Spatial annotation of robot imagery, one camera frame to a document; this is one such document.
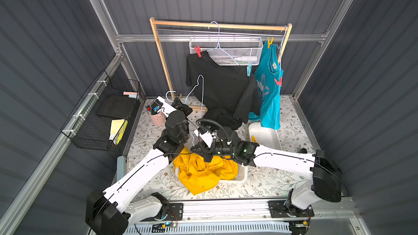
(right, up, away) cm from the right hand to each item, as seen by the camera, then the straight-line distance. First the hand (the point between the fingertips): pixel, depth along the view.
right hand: (193, 148), depth 69 cm
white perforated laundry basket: (+23, -15, +9) cm, 28 cm away
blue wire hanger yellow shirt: (+2, +23, +33) cm, 41 cm away
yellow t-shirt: (+3, -14, +5) cm, 15 cm away
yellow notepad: (-29, +9, -6) cm, 31 cm away
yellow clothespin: (+33, 0, +27) cm, 42 cm away
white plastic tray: (+39, +1, +27) cm, 48 cm away
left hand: (-6, +22, -1) cm, 23 cm away
